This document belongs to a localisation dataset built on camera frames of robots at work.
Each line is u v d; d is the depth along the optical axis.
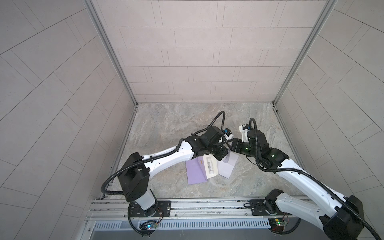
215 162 0.85
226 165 0.85
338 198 0.40
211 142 0.59
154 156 0.46
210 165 0.83
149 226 0.65
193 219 0.69
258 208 0.71
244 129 0.69
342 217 0.37
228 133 0.67
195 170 0.83
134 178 0.41
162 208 0.71
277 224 0.68
